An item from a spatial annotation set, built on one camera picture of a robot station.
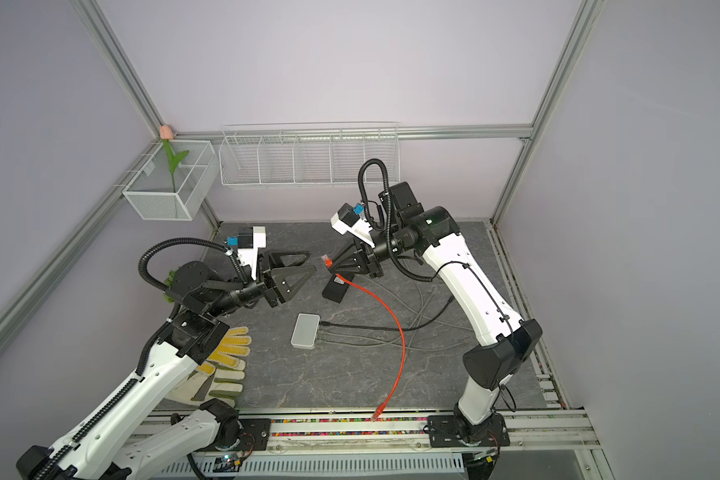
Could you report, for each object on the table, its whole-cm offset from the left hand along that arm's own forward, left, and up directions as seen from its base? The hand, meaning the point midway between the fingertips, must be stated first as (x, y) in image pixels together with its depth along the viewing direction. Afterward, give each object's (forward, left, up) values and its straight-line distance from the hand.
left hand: (312, 268), depth 57 cm
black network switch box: (+20, -1, -39) cm, 43 cm away
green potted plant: (+16, +46, -25) cm, 55 cm away
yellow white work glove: (-7, +31, -38) cm, 50 cm away
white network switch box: (+5, +9, -39) cm, 40 cm away
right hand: (+2, -3, -5) cm, 6 cm away
